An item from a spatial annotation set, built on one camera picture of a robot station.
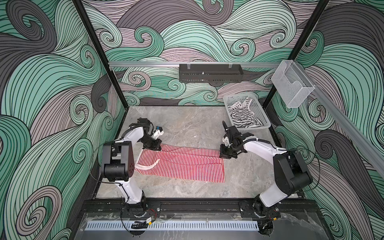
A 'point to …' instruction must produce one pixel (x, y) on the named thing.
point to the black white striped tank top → (241, 114)
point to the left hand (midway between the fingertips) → (158, 147)
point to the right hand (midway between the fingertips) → (220, 156)
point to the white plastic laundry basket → (259, 110)
